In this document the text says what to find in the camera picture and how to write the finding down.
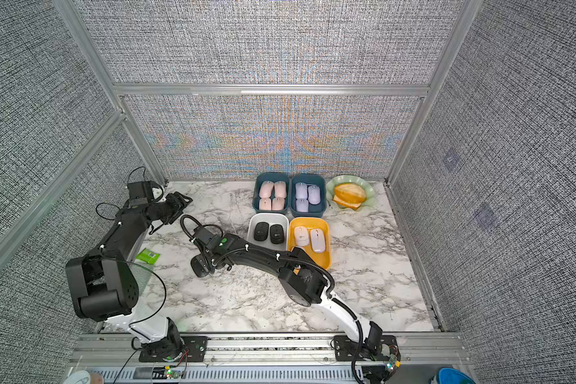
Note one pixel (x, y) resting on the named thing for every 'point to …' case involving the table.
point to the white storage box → (272, 219)
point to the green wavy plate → (353, 180)
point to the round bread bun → (350, 193)
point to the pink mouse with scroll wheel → (280, 190)
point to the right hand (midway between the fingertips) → (209, 248)
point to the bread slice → (350, 205)
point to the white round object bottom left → (78, 377)
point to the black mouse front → (261, 231)
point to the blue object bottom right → (450, 375)
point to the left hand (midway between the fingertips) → (191, 200)
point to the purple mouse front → (314, 194)
